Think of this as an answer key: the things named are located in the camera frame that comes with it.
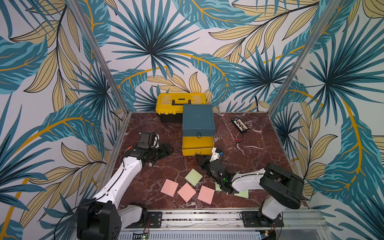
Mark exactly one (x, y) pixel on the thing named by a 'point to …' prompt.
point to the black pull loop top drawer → (200, 134)
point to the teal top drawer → (204, 132)
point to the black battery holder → (240, 125)
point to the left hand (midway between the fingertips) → (168, 153)
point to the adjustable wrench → (128, 148)
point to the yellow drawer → (193, 145)
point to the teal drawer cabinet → (198, 116)
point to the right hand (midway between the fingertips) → (193, 155)
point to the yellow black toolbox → (169, 106)
